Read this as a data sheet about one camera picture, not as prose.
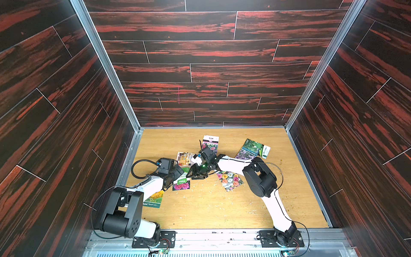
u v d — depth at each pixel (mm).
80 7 661
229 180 933
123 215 433
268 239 734
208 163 798
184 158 1032
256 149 1074
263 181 569
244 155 1040
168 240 725
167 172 720
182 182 913
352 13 674
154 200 863
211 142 1113
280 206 606
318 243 737
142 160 847
